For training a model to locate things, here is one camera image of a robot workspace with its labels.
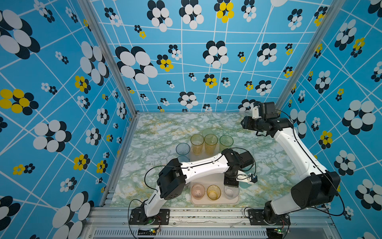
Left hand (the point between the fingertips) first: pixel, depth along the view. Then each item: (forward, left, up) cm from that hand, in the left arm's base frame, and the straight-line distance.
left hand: (235, 180), depth 76 cm
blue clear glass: (+12, +29, +1) cm, 31 cm away
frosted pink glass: (-3, +20, -8) cm, 21 cm away
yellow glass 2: (+25, +12, -1) cm, 27 cm away
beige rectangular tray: (-8, +15, -9) cm, 19 cm away
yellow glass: (+26, +20, -1) cm, 33 cm away
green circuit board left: (-21, +45, -12) cm, 51 cm away
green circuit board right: (-21, -17, -10) cm, 29 cm away
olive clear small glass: (-3, +11, -8) cm, 14 cm away
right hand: (+27, -8, +15) cm, 32 cm away
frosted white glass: (-3, +2, -8) cm, 9 cm away
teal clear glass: (+18, +29, +1) cm, 34 cm away
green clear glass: (+24, +2, -1) cm, 24 cm away
